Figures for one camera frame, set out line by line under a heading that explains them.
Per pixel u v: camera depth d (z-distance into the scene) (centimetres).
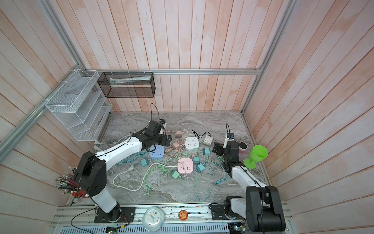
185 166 87
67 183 68
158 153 93
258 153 81
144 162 90
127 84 105
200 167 88
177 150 97
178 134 105
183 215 73
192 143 99
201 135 104
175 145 97
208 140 100
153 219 70
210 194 80
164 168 89
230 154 67
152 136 68
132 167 89
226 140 80
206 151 95
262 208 42
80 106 73
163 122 80
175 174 86
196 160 91
